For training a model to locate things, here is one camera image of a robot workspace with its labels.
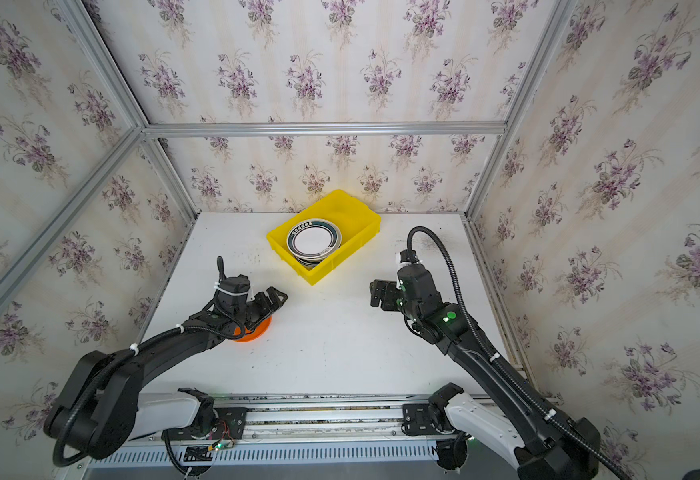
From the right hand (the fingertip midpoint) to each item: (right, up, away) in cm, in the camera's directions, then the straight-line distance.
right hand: (382, 287), depth 76 cm
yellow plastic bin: (-5, +18, +38) cm, 42 cm away
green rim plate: (-21, +13, +29) cm, 38 cm away
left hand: (-30, -6, +12) cm, 32 cm away
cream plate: (-22, +6, +23) cm, 32 cm away
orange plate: (-35, -15, +10) cm, 39 cm away
